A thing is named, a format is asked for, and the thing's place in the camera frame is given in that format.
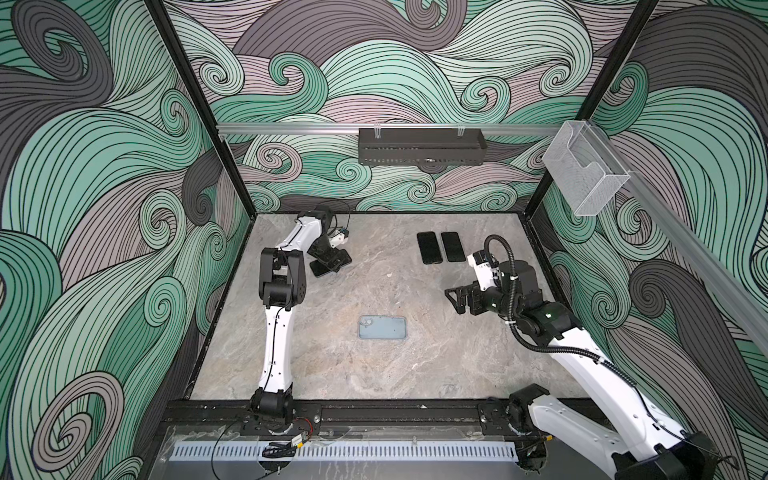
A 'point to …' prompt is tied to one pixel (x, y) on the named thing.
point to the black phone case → (429, 247)
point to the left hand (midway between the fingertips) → (327, 258)
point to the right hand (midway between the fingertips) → (461, 288)
